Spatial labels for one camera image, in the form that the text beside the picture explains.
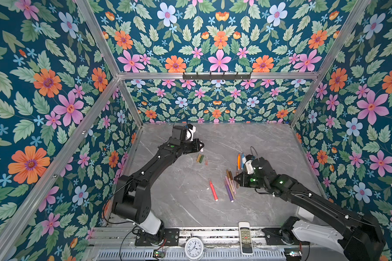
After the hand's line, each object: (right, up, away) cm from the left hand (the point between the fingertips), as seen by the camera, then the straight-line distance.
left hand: (205, 140), depth 83 cm
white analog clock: (-4, -46, -16) cm, 48 cm away
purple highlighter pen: (+13, -28, +3) cm, 31 cm away
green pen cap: (-3, -12, +18) cm, 22 cm away
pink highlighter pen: (+4, -28, +4) cm, 28 cm away
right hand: (+14, -18, -6) cm, 24 cm away
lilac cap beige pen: (+13, -24, +7) cm, 29 cm away
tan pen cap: (-5, -11, +18) cm, 22 cm away
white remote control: (+18, -43, -10) cm, 48 cm away
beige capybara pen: (+13, -22, +7) cm, 27 cm away
